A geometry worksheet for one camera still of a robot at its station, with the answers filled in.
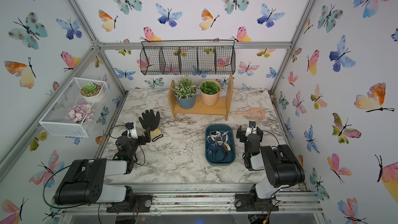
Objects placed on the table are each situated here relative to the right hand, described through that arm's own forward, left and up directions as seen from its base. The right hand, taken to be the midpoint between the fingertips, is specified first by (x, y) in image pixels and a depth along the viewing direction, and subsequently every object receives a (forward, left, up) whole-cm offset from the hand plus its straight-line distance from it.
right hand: (251, 125), depth 91 cm
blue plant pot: (+11, +39, +5) cm, 41 cm away
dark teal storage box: (-10, +18, -7) cm, 22 cm away
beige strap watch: (-11, +14, -6) cm, 19 cm away
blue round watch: (-11, +22, -8) cm, 26 cm away
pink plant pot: (+14, +26, +3) cm, 30 cm away
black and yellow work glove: (+6, +63, -9) cm, 64 cm away
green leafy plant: (+15, +39, +14) cm, 44 cm away
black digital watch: (-15, +18, -8) cm, 25 cm away
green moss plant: (+18, +25, +10) cm, 32 cm away
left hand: (-4, +62, +1) cm, 63 cm away
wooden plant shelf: (+15, +28, -1) cm, 32 cm away
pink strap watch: (-4, +14, -6) cm, 16 cm away
